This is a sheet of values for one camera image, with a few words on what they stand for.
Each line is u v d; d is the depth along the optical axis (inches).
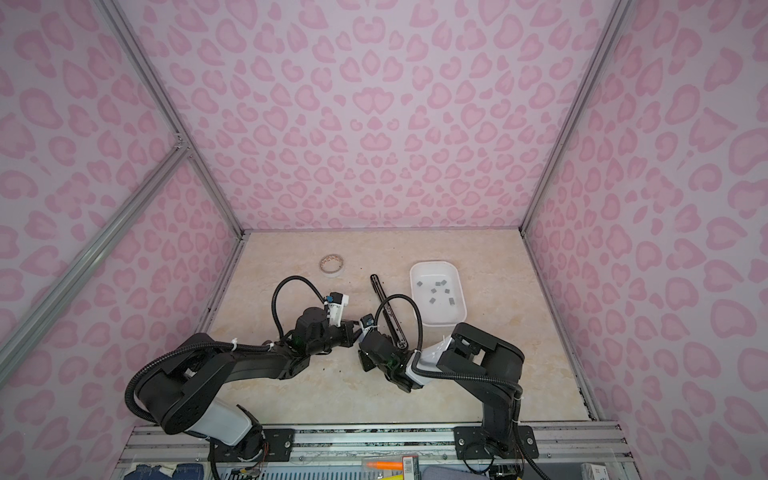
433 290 40.4
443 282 40.8
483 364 19.0
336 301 31.5
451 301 38.9
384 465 27.6
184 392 17.4
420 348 24.8
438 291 40.3
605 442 29.4
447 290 40.4
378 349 26.8
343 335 30.4
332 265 43.3
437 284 40.9
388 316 36.6
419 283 40.8
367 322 31.3
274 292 27.2
